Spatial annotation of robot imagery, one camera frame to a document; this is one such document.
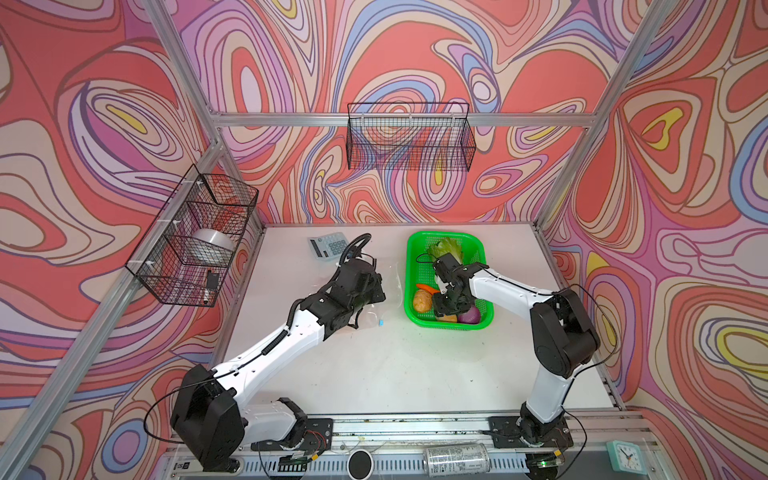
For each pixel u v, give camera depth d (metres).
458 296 0.70
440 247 0.99
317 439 0.72
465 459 0.66
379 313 0.76
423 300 0.93
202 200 0.81
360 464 0.65
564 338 0.48
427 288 0.98
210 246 0.70
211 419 0.39
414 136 0.95
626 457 0.69
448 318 0.86
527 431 0.66
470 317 0.88
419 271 1.04
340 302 0.58
